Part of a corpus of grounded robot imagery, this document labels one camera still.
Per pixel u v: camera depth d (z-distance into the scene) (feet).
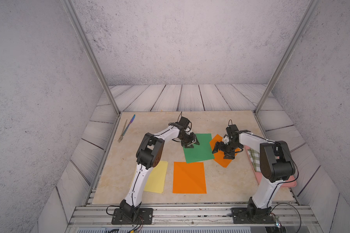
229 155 2.80
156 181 2.90
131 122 3.78
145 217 2.39
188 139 3.03
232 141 2.49
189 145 3.07
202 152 3.26
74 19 2.41
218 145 2.88
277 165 1.65
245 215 2.38
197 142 3.14
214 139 3.43
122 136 3.52
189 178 2.84
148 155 2.02
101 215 2.46
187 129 3.03
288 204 2.57
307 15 2.39
